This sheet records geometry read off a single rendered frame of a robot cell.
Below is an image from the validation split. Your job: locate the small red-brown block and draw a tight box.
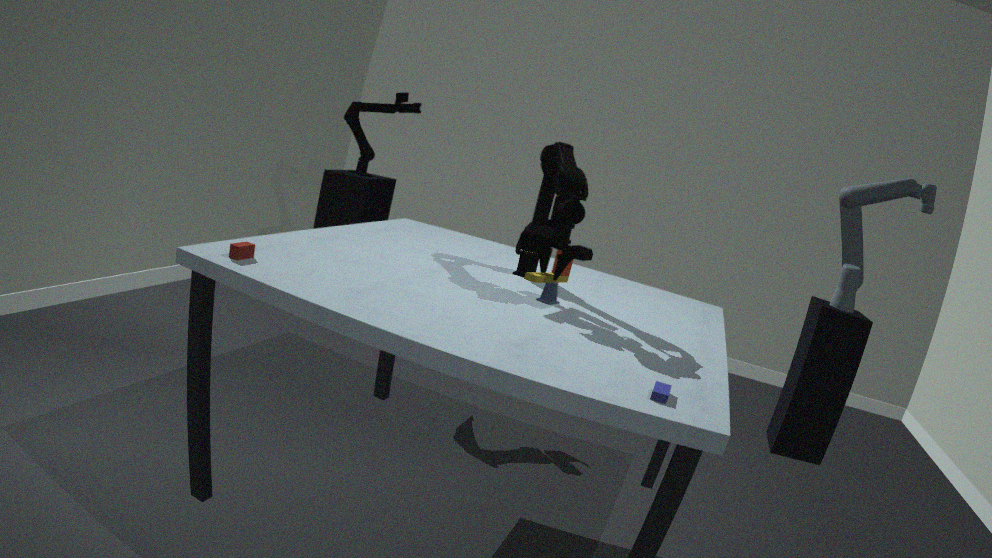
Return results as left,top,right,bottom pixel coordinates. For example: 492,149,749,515
229,242,255,261

